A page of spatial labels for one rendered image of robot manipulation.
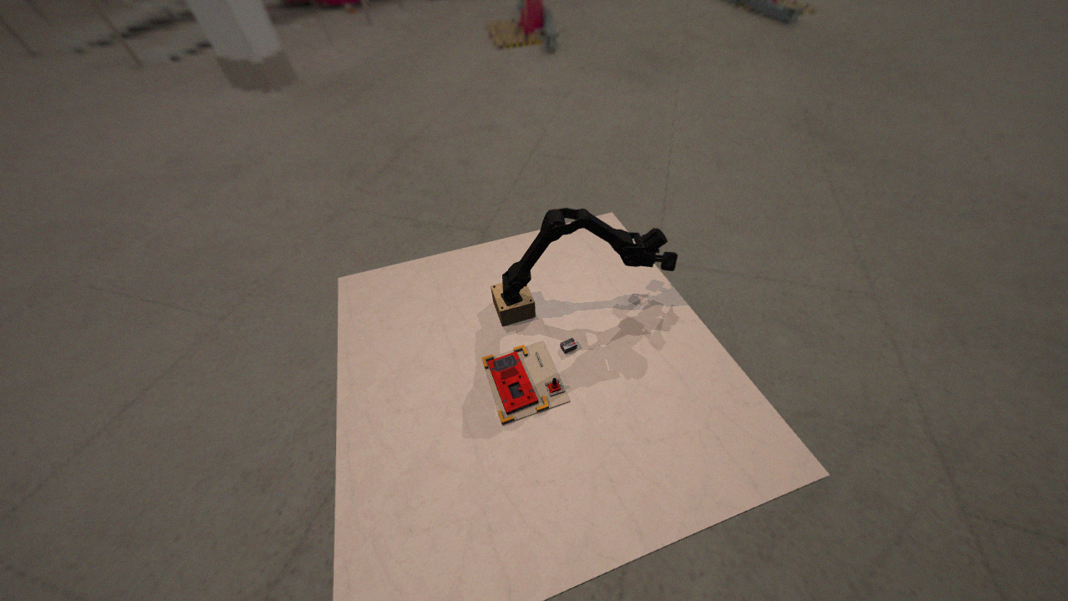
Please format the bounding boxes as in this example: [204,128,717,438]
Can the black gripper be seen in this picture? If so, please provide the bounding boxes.
[624,251,678,271]

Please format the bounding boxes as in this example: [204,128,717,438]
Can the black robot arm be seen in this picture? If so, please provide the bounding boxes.
[501,208,668,306]

